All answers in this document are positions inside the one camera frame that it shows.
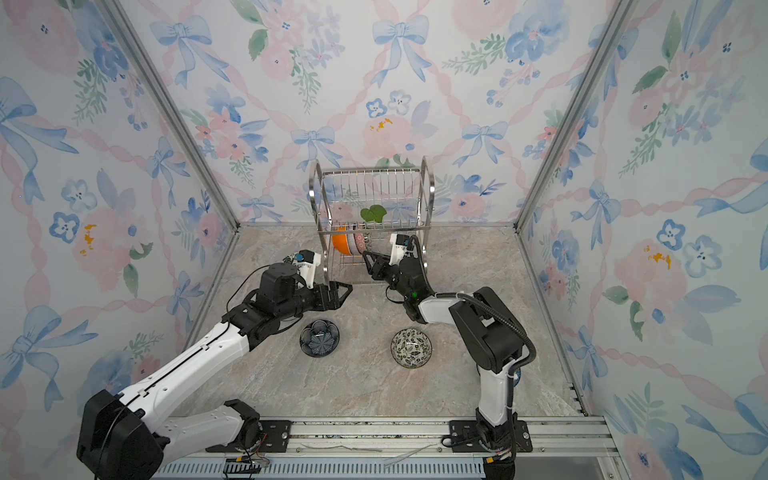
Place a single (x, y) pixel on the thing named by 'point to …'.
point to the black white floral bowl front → (411, 347)
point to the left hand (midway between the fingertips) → (342, 285)
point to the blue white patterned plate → (517, 376)
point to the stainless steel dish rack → (358, 208)
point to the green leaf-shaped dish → (374, 213)
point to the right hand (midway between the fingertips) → (365, 252)
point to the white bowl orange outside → (340, 241)
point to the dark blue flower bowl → (319, 338)
